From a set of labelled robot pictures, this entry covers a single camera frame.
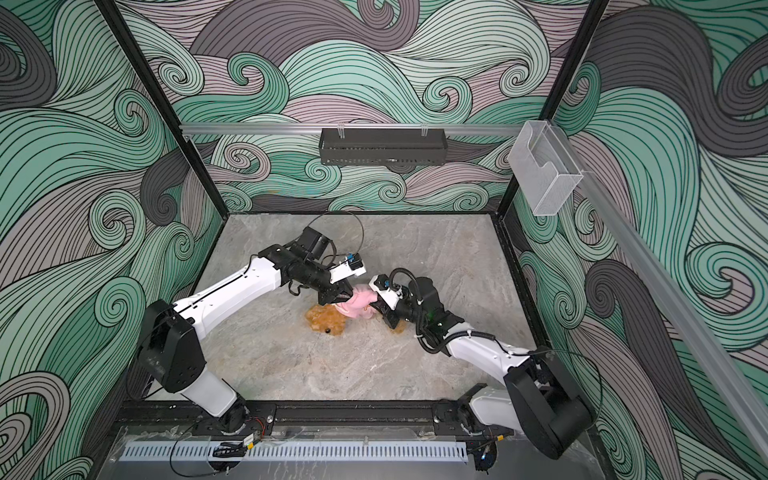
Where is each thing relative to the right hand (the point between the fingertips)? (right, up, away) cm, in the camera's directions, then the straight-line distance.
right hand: (372, 297), depth 81 cm
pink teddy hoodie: (-3, 0, -5) cm, 6 cm away
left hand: (-5, +2, -2) cm, 6 cm away
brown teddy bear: (-11, -6, -3) cm, 13 cm away
